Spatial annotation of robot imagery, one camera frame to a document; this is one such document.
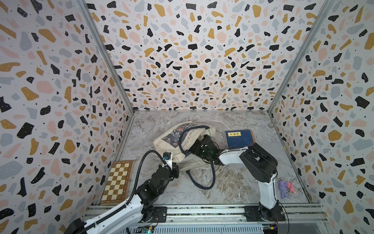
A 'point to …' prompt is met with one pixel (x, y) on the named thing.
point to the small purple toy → (283, 186)
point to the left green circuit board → (147, 229)
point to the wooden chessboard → (117, 190)
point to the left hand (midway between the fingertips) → (179, 159)
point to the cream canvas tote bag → (177, 143)
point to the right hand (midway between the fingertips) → (191, 149)
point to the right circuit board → (270, 228)
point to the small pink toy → (291, 187)
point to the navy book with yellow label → (237, 139)
